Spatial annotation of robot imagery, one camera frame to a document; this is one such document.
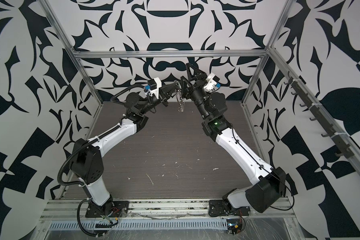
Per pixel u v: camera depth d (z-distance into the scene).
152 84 0.56
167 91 0.63
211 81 0.58
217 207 0.74
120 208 0.74
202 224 0.71
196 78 0.52
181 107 0.68
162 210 0.76
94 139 0.50
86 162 0.47
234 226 0.71
